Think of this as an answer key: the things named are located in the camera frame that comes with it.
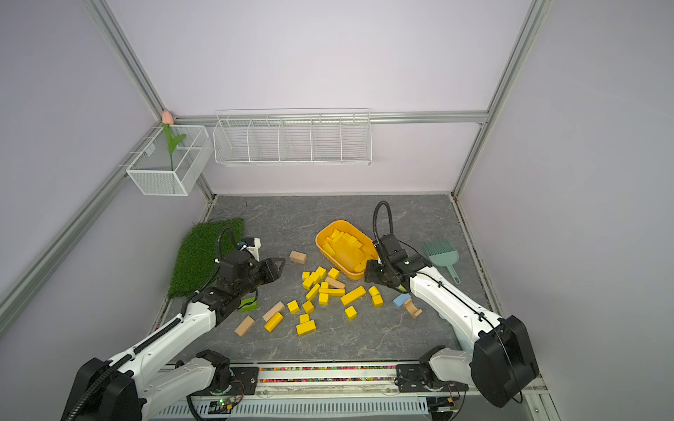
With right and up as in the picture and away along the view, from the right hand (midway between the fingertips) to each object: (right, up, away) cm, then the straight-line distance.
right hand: (370, 271), depth 84 cm
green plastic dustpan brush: (+29, +4, +15) cm, 33 cm away
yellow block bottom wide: (-20, -17, -2) cm, 27 cm away
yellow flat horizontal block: (-13, -8, +6) cm, 16 cm away
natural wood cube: (-26, +2, +14) cm, 30 cm away
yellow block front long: (-31, -16, -1) cm, 35 cm away
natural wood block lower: (-41, -18, 0) cm, 44 cm away
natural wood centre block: (-12, -6, +8) cm, 16 cm away
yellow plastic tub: (-8, +5, +18) cm, 21 cm away
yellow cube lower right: (+3, -11, +3) cm, 11 cm away
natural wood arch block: (+14, -13, +3) cm, 19 cm away
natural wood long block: (-31, -13, +3) cm, 33 cm away
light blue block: (+11, -10, +4) cm, 16 cm away
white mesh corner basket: (-70, +33, -2) cm, 77 cm away
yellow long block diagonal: (-6, -9, +5) cm, 12 cm away
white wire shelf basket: (-28, +48, +13) cm, 57 cm away
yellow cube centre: (-21, -12, +2) cm, 24 cm away
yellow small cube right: (-6, -14, +1) cm, 15 cm away
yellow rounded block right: (+2, -8, +5) cm, 10 cm away
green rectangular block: (-35, -8, -11) cm, 37 cm away
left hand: (-29, +3, -1) cm, 29 cm away
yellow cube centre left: (-25, -12, +2) cm, 28 cm away
